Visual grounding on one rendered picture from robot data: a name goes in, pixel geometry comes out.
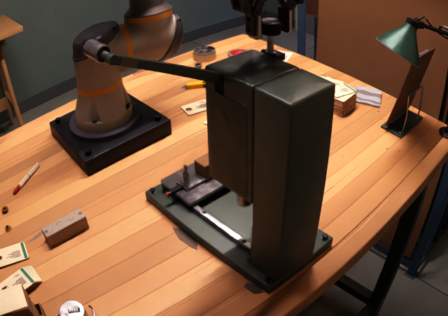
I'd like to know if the dark press lever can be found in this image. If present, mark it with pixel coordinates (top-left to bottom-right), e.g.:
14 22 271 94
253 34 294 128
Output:
82 38 225 95

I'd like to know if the dark green toggle press body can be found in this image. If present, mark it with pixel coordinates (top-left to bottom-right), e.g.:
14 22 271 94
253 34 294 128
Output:
145 49 336 294

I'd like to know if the dark grey shuttle plate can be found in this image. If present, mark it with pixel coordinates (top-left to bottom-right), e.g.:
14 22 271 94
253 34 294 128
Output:
160 164 229 208

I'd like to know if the brown wooden block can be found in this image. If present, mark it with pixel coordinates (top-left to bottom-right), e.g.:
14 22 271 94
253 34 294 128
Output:
194 156 211 179

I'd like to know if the tall stack of cream tags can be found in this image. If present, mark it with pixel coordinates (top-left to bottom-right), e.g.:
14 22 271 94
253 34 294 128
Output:
319 75 358 118

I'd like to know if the black stop knob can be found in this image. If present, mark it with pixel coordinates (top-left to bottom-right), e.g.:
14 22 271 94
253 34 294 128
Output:
261 17 286 60

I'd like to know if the red-capped white pen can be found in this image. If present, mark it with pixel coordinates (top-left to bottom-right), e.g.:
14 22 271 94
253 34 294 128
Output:
12 162 41 195

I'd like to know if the brown document stand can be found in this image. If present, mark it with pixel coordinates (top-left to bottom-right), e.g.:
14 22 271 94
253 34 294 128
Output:
380 47 437 139

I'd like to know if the silver round metal tool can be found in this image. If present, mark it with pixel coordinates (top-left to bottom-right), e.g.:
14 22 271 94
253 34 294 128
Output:
58 299 97 316

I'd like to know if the brown board with blue frame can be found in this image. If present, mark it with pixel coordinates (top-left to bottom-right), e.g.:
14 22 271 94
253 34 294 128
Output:
296 0 448 279

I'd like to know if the cream paper tag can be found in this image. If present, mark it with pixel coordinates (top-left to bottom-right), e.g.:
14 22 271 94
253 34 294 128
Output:
180 99 209 116

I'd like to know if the grey round spool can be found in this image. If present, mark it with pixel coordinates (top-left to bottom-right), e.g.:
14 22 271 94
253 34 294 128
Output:
192 44 218 63

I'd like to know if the small cardboard box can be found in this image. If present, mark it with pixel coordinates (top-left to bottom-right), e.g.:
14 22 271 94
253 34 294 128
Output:
41 208 90 249

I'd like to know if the black square base plate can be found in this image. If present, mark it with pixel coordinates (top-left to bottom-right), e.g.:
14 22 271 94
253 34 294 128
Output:
49 94 173 177

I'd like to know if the wooden stool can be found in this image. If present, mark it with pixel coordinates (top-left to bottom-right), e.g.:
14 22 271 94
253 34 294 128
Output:
0 14 25 128

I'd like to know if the green desk lamp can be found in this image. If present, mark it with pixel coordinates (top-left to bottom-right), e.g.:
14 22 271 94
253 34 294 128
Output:
375 15 448 139

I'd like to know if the cream tag with teal stripe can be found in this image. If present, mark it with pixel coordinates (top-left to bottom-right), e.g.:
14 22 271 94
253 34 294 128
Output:
0 242 30 269

